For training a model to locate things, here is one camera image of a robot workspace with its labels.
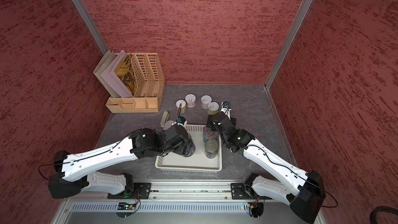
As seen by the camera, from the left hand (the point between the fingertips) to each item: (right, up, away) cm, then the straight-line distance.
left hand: (182, 145), depth 69 cm
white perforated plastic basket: (+7, -16, +17) cm, 24 cm away
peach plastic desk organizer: (-32, +35, +48) cm, 67 cm away
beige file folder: (-50, +48, +25) cm, 74 cm away
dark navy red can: (+14, -5, +10) cm, 18 cm away
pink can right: (+11, +20, +34) cm, 41 cm away
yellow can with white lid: (-10, +7, +14) cm, 19 cm away
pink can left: (+1, +20, +34) cm, 40 cm away
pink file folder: (-45, +32, +21) cm, 59 cm away
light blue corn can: (+13, +2, +14) cm, 19 cm away
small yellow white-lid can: (-4, +16, +32) cm, 35 cm away
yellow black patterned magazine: (-41, +37, +30) cm, 63 cm away
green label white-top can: (+16, +15, +31) cm, 38 cm away
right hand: (+17, +10, +9) cm, 22 cm away
